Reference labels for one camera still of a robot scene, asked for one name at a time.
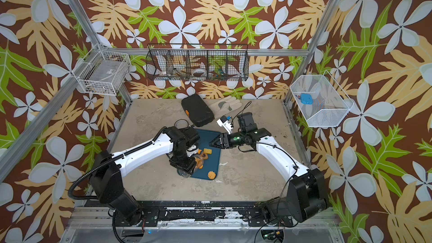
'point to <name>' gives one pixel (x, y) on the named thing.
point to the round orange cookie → (211, 175)
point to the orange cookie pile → (199, 160)
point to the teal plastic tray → (212, 163)
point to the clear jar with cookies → (186, 174)
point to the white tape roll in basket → (199, 72)
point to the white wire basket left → (104, 75)
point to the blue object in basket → (306, 99)
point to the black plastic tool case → (198, 111)
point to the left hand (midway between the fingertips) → (189, 169)
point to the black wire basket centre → (197, 62)
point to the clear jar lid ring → (181, 124)
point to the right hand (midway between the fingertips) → (212, 144)
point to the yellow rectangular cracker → (208, 151)
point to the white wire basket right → (330, 103)
